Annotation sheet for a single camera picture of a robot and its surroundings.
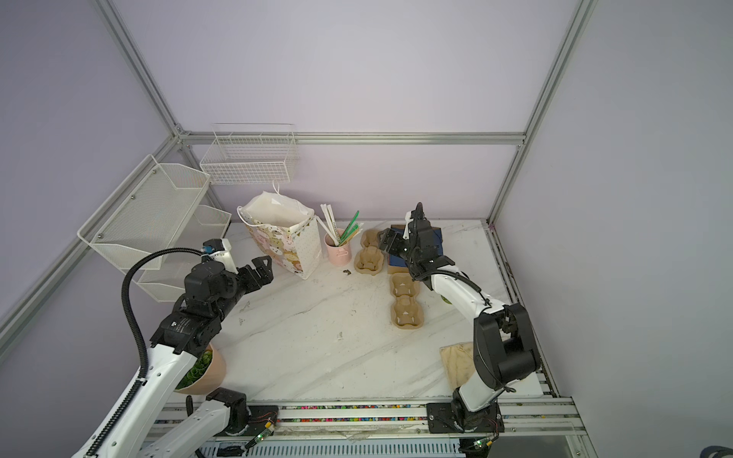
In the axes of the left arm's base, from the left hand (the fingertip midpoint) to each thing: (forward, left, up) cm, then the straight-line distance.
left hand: (255, 265), depth 72 cm
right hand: (+16, -34, -6) cm, 38 cm away
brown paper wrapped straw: (+21, -23, -12) cm, 33 cm away
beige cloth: (-16, -57, -27) cm, 65 cm away
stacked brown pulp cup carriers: (+21, -29, -24) cm, 43 cm away
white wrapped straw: (+29, -15, -13) cm, 35 cm away
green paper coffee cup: (+5, -55, -26) cm, 61 cm away
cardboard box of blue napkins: (+18, -41, -23) cm, 50 cm away
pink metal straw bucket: (+20, -18, -21) cm, 34 cm away
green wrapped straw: (+25, -23, -12) cm, 36 cm away
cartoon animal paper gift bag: (+15, -5, -2) cm, 16 cm away
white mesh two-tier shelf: (+19, +33, +3) cm, 38 cm away
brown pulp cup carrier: (+1, -42, -26) cm, 49 cm away
